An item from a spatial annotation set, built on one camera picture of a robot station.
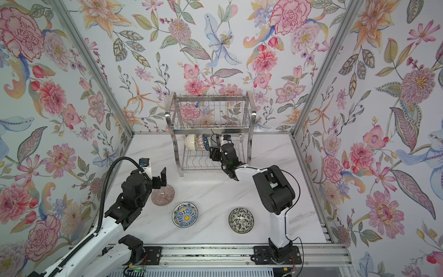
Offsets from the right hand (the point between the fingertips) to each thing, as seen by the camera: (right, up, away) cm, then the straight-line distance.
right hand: (213, 147), depth 97 cm
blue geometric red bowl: (-6, +3, +4) cm, 8 cm away
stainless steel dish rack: (-15, +20, +21) cm, 32 cm away
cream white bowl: (-14, +3, +4) cm, 15 cm away
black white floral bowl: (+14, -36, -13) cm, 40 cm away
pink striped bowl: (-26, -26, -7) cm, 37 cm away
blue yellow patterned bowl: (-14, -33, -12) cm, 38 cm away
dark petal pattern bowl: (0, +3, +4) cm, 5 cm away
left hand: (-24, -10, -19) cm, 32 cm away
